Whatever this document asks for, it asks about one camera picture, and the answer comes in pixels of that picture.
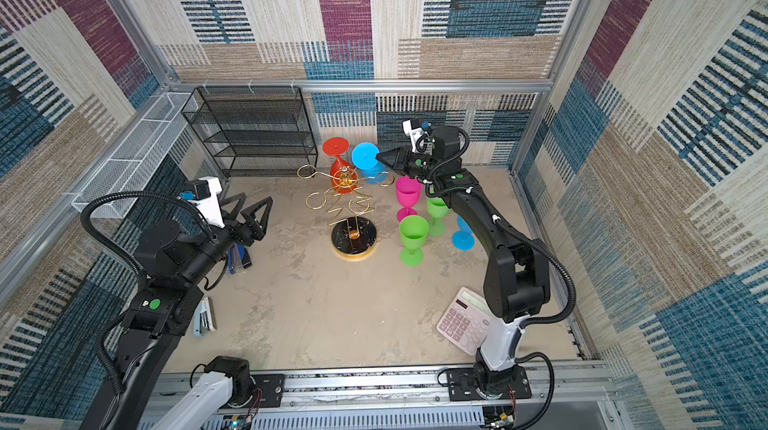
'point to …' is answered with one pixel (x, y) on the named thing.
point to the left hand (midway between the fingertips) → (256, 193)
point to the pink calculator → (466, 320)
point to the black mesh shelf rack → (255, 131)
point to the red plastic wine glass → (342, 172)
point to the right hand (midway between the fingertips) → (376, 160)
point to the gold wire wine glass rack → (353, 238)
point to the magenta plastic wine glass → (408, 191)
